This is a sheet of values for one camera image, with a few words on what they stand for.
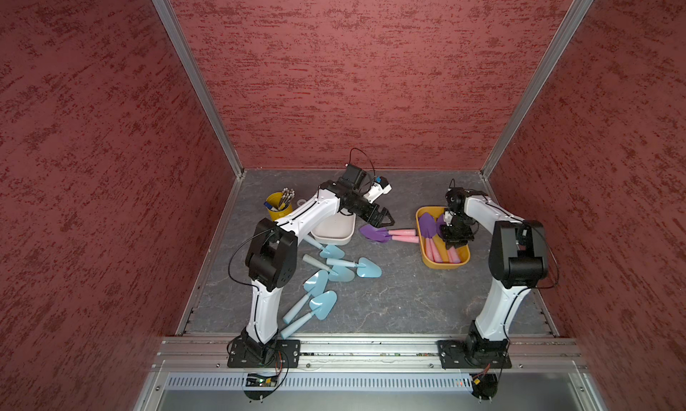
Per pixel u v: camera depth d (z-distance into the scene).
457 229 0.83
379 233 1.00
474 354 0.67
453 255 0.90
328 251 0.95
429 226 0.99
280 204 0.96
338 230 0.97
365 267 0.90
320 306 0.83
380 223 0.77
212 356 0.74
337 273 0.90
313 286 0.87
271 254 0.53
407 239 0.95
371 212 0.78
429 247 0.94
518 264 0.52
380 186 0.80
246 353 0.66
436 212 1.03
